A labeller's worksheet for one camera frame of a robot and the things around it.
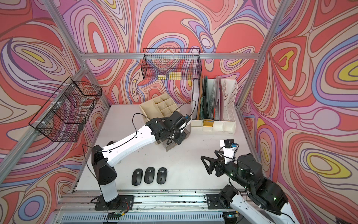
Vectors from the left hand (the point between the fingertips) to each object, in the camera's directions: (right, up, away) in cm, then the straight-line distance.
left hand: (184, 135), depth 77 cm
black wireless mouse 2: (-21, -24, +5) cm, 32 cm away
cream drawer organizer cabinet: (-13, +17, +10) cm, 24 cm away
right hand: (+11, -9, -15) cm, 21 cm away
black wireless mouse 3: (-13, -24, +4) cm, 28 cm away
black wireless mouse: (-28, -25, +4) cm, 37 cm away
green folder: (+14, +17, +12) cm, 25 cm away
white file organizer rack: (+18, +17, +9) cm, 27 cm away
